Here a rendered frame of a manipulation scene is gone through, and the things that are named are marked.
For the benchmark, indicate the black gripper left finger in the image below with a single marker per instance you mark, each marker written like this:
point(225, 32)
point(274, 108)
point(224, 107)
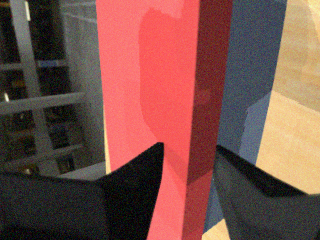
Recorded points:
point(117, 206)

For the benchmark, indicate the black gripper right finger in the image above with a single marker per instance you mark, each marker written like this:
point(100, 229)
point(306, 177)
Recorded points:
point(258, 206)

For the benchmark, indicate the red rectangular panel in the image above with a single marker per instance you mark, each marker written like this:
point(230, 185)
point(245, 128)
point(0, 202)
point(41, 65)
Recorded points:
point(163, 68)

